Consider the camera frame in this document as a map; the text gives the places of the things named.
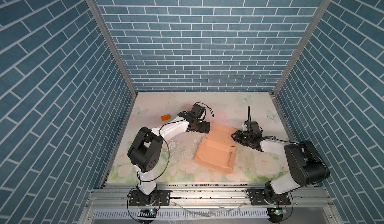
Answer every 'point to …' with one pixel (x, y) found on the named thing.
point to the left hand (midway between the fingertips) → (205, 128)
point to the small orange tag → (165, 117)
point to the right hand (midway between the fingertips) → (231, 134)
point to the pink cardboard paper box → (215, 151)
